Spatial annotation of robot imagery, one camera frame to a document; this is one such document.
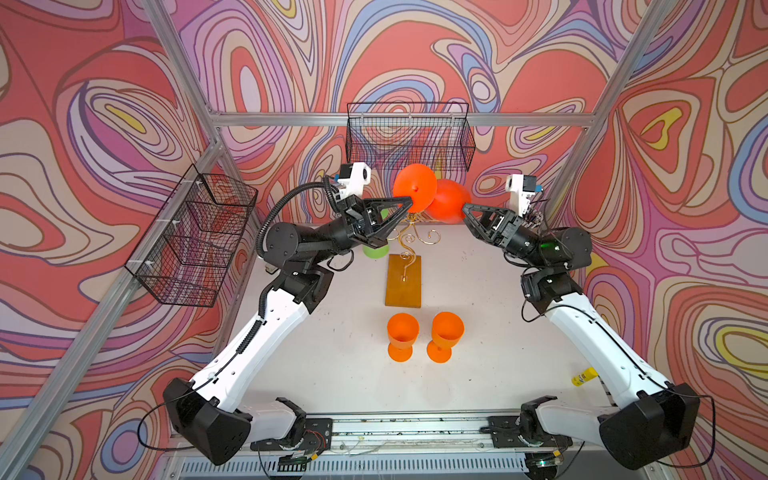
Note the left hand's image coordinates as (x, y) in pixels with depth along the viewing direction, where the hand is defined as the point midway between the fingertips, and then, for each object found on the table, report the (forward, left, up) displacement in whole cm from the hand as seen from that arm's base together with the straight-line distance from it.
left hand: (410, 218), depth 43 cm
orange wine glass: (+3, -1, -45) cm, 45 cm away
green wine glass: (+25, +5, -38) cm, 46 cm away
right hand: (+9, -10, -9) cm, 17 cm away
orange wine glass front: (+3, -13, -46) cm, 48 cm away
